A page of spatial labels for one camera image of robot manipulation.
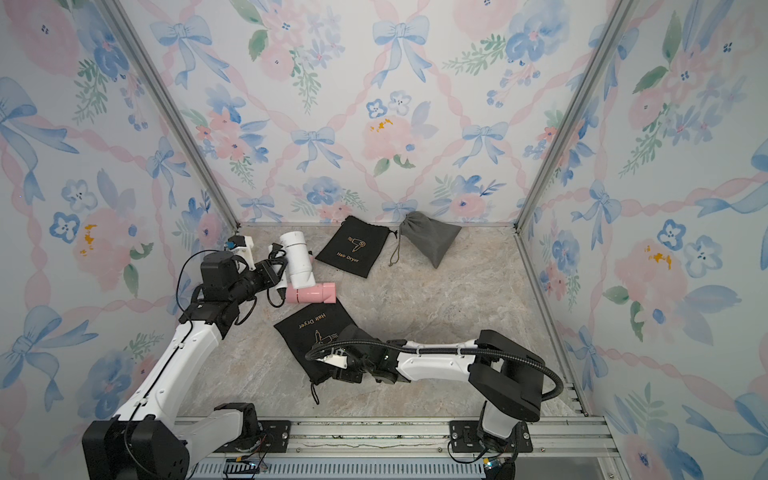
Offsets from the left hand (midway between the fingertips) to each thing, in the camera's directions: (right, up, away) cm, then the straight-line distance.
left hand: (282, 261), depth 80 cm
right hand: (+10, -25, +3) cm, 27 cm away
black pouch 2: (+4, -20, +13) cm, 25 cm away
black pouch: (+16, +5, +34) cm, 38 cm away
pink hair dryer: (+6, -10, +15) cm, 19 cm away
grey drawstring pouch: (+44, +8, +27) cm, 52 cm away
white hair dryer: (+4, -3, +1) cm, 5 cm away
